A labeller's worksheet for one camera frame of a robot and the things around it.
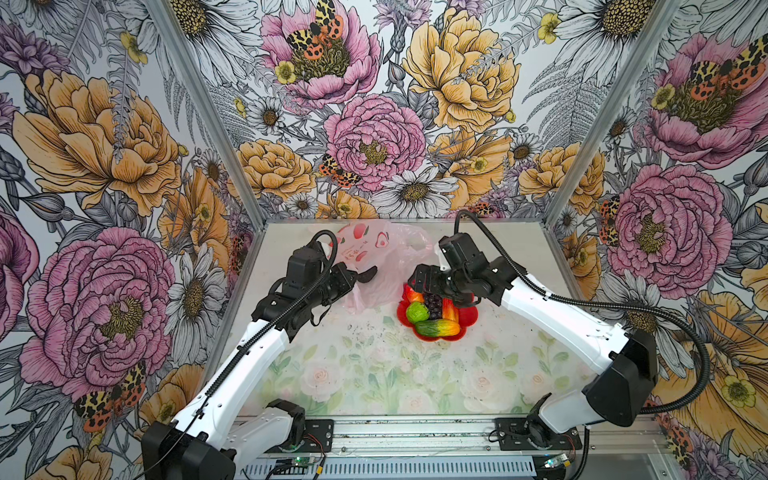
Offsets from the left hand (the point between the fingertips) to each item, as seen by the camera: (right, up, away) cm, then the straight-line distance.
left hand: (359, 283), depth 76 cm
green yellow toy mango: (+21, -14, +10) cm, 27 cm away
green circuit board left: (-13, -41, -5) cm, 43 cm away
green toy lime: (+16, -10, +13) cm, 23 cm away
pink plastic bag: (+8, +9, +17) cm, 21 cm away
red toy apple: (+14, -6, +18) cm, 23 cm away
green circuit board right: (+47, -41, -5) cm, 63 cm away
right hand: (+17, -3, +1) cm, 17 cm away
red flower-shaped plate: (+31, -11, +15) cm, 36 cm away
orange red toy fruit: (+25, -10, +15) cm, 31 cm away
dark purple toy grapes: (+21, -8, +18) cm, 29 cm away
